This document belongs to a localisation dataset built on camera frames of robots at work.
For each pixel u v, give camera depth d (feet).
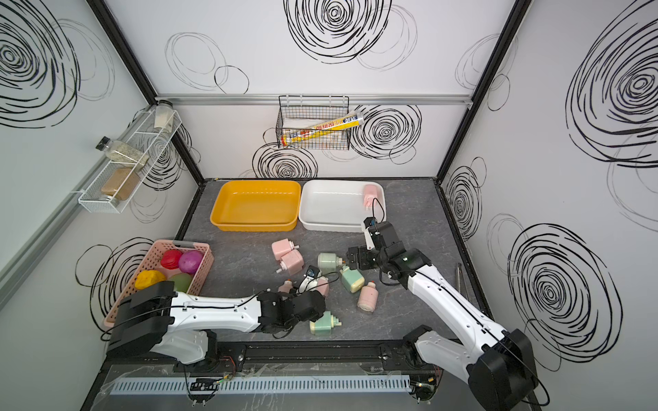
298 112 3.15
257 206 3.60
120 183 2.20
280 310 1.93
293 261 2.84
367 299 2.53
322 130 2.78
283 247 2.97
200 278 2.78
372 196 3.45
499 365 1.25
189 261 2.84
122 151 2.34
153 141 3.13
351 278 2.62
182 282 2.70
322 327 2.38
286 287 2.67
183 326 1.44
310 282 2.28
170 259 2.91
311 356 2.48
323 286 2.71
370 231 2.08
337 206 3.62
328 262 2.78
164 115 2.83
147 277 2.71
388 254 1.95
